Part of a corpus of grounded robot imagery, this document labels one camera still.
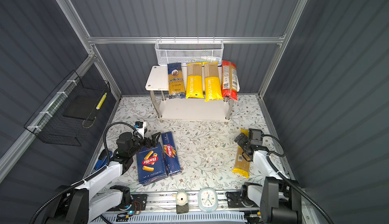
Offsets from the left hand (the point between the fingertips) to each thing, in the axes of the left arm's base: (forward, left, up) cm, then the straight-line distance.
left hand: (152, 131), depth 85 cm
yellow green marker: (+11, +25, +15) cm, 31 cm away
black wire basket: (+3, +37, +17) cm, 40 cm away
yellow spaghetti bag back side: (-18, -50, -10) cm, 54 cm away
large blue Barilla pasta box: (-17, 0, -7) cm, 18 cm away
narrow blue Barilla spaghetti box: (-17, -11, -9) cm, 22 cm away
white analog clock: (-33, -29, -10) cm, 45 cm away
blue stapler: (-11, +31, -13) cm, 35 cm away
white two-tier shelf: (+21, -17, -6) cm, 27 cm away
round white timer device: (-35, -16, -6) cm, 39 cm away
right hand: (-6, -54, -8) cm, 54 cm away
